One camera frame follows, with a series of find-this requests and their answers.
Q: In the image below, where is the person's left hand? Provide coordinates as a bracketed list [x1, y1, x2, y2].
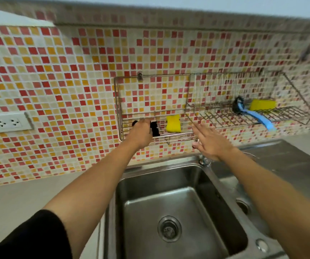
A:
[124, 118, 153, 151]

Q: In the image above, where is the person's right hand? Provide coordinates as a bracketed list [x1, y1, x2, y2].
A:
[191, 122, 238, 162]

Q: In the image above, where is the black cloth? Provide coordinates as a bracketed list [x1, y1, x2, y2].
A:
[131, 120, 161, 137]

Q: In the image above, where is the small yellow sponge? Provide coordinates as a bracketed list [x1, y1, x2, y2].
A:
[165, 114, 182, 133]

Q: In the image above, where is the person's right forearm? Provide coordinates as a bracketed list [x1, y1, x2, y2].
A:
[225, 148, 310, 259]

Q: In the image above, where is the large yellow sponge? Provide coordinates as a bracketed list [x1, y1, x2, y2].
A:
[248, 99, 277, 112]

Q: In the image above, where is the metal sink drain strainer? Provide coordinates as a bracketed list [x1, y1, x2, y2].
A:
[157, 215, 183, 243]
[235, 199, 252, 215]

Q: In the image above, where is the stainless steel double sink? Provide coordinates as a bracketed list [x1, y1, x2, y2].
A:
[97, 138, 310, 259]

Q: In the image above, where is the round metal sink cap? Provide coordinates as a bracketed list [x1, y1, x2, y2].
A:
[255, 238, 269, 253]

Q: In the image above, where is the metal wire dish rack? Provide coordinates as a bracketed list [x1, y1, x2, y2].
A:
[114, 71, 310, 146]

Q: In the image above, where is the blue handled dish brush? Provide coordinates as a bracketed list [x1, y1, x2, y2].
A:
[231, 96, 277, 132]

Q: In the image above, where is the dark wall hook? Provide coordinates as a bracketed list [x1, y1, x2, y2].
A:
[299, 43, 310, 63]

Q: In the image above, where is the white wall socket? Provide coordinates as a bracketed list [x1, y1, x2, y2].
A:
[0, 112, 34, 135]

